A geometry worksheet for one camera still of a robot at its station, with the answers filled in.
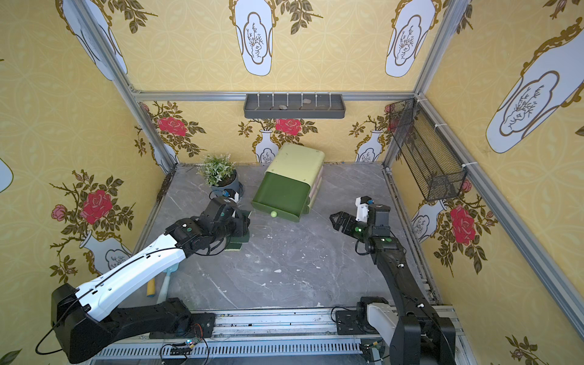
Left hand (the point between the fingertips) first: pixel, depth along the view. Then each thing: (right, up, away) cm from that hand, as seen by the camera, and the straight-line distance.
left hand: (247, 220), depth 79 cm
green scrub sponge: (-7, -11, +12) cm, 17 cm away
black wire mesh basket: (+79, +18, +22) cm, 83 cm away
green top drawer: (+12, +8, +12) cm, 18 cm away
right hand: (+33, -1, +5) cm, 33 cm away
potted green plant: (-15, +18, +16) cm, 28 cm away
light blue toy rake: (-29, -24, 0) cm, 38 cm away
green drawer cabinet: (+19, +21, +14) cm, 31 cm away
